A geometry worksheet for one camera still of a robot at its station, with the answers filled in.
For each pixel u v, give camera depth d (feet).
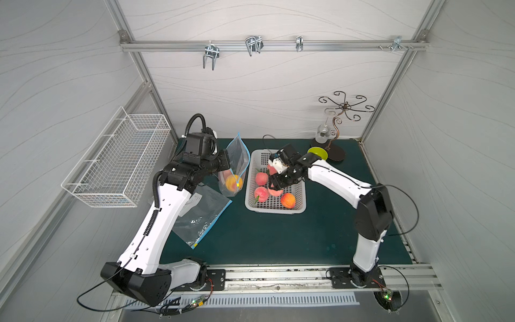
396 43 2.51
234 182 2.76
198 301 2.26
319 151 3.64
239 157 2.51
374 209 1.56
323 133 3.19
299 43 2.57
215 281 2.42
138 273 1.20
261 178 3.14
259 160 3.43
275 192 2.75
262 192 2.97
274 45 2.57
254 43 2.51
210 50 2.57
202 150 1.69
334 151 3.68
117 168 2.26
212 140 1.73
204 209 2.99
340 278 2.40
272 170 2.62
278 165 2.60
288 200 2.90
